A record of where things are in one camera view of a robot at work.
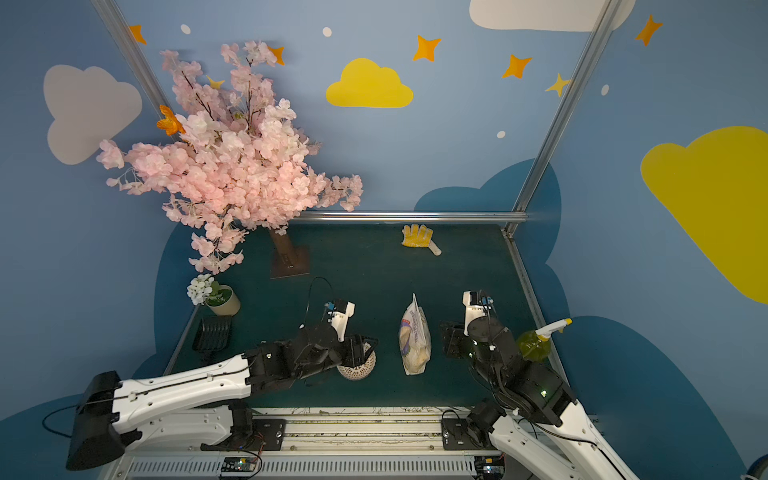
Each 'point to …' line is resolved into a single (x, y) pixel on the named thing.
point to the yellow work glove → (419, 237)
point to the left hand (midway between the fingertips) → (375, 337)
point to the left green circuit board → (239, 464)
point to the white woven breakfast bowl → (363, 370)
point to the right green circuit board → (490, 467)
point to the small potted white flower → (220, 298)
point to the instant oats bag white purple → (414, 339)
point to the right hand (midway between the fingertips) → (448, 320)
